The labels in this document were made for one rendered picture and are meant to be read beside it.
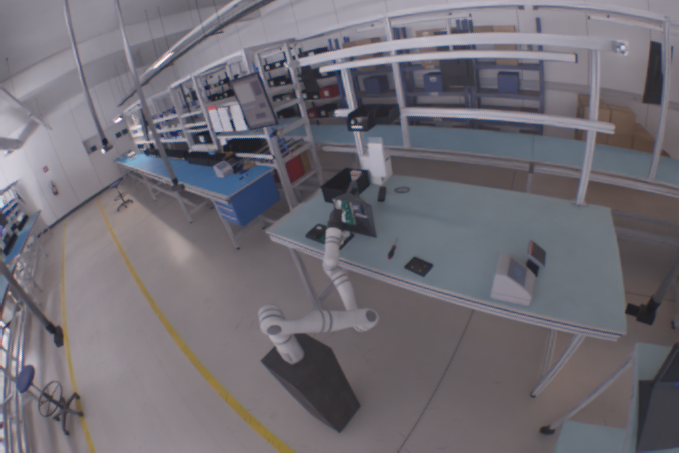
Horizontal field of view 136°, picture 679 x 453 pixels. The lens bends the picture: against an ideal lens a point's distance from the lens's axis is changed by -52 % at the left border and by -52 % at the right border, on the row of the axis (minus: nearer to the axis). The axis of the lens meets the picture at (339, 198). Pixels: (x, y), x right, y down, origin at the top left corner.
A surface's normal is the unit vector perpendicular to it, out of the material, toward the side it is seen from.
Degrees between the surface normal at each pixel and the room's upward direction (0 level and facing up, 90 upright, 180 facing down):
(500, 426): 0
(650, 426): 24
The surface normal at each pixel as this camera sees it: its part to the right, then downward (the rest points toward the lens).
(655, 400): -0.39, -0.57
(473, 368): -0.21, -0.85
